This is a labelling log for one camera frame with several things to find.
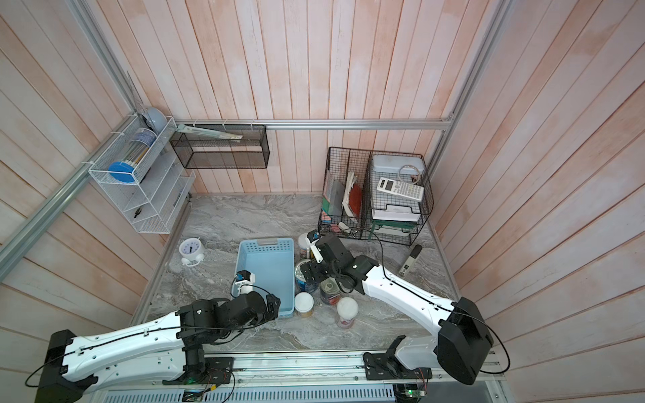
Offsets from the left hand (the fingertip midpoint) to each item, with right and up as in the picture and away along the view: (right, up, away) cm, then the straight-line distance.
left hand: (267, 308), depth 75 cm
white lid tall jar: (+11, +18, +12) cm, 24 cm away
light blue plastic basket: (-3, +10, +23) cm, 25 cm away
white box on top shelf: (+48, +49, +25) cm, 73 cm away
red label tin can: (+19, +4, +5) cm, 20 cm away
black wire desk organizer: (+38, +36, +17) cm, 55 cm away
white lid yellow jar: (+11, -1, +5) cm, 12 cm away
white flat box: (+44, +29, +16) cm, 55 cm away
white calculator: (+48, +38, +18) cm, 64 cm away
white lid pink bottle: (+24, -1, 0) cm, 24 cm away
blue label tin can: (+10, +6, +7) cm, 14 cm away
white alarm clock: (-35, +15, +23) cm, 44 cm away
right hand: (+14, +13, +7) cm, 20 cm away
